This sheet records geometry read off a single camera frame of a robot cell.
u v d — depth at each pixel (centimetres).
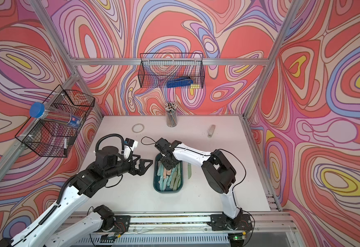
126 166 59
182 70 93
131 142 62
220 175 52
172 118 107
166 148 66
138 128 112
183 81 91
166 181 86
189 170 92
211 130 108
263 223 76
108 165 52
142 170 61
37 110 62
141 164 61
